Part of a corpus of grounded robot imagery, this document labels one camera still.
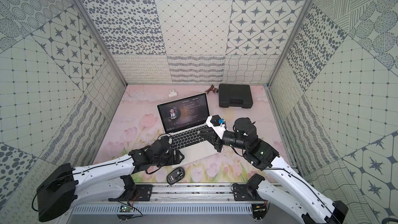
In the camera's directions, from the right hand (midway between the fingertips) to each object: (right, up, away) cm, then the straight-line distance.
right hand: (202, 133), depth 64 cm
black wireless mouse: (-14, -24, +12) cm, 31 cm away
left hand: (-12, -16, +17) cm, 26 cm away
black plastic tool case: (+23, +17, +46) cm, 55 cm away
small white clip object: (-23, +18, +48) cm, 56 cm away
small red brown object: (+9, +21, +50) cm, 55 cm away
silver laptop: (-13, +2, +28) cm, 31 cm away
